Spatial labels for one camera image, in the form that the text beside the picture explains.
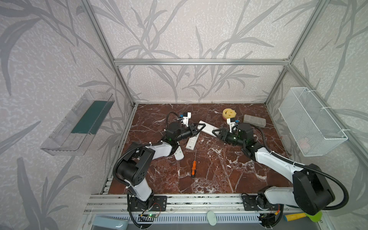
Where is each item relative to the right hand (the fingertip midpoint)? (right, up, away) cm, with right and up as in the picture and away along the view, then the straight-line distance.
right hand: (214, 128), depth 82 cm
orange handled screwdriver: (-12, -22, +4) cm, 26 cm away
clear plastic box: (+34, +4, +24) cm, 42 cm away
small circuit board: (-32, -42, -12) cm, 55 cm away
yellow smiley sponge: (+16, +9, +28) cm, 34 cm away
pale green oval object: (-3, -42, -14) cm, 44 cm away
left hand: (-4, +3, -3) cm, 6 cm away
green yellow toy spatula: (+48, -43, -13) cm, 66 cm away
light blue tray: (-55, -45, -13) cm, 72 cm away
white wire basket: (+42, +1, -19) cm, 46 cm away
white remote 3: (-4, 0, -2) cm, 4 cm away
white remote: (-21, -18, +9) cm, 29 cm away
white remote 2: (-13, -10, +14) cm, 22 cm away
